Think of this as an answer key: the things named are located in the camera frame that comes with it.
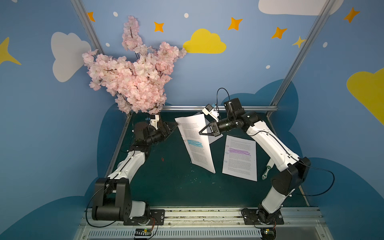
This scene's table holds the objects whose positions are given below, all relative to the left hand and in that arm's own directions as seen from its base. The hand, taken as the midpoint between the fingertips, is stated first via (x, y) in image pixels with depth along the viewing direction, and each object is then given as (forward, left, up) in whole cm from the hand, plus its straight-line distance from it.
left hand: (176, 125), depth 80 cm
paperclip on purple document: (+4, -34, -27) cm, 43 cm away
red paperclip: (-7, +10, -26) cm, 29 cm away
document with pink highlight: (+10, -23, -25) cm, 35 cm away
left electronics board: (-46, +14, -27) cm, 55 cm away
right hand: (-8, -14, +5) cm, 17 cm away
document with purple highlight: (-5, -41, -27) cm, 49 cm away
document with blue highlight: (-9, -10, +5) cm, 15 cm away
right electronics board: (-45, -48, -28) cm, 72 cm away
